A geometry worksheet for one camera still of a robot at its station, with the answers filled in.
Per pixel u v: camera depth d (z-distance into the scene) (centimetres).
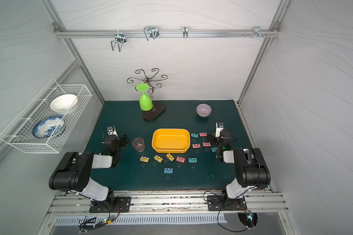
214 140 87
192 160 86
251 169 47
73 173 45
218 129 85
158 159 88
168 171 83
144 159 87
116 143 75
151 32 76
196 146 93
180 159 88
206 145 95
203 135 99
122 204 74
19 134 57
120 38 78
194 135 98
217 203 73
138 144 94
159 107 115
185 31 73
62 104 73
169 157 90
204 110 112
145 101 89
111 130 80
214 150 93
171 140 98
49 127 65
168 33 80
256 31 77
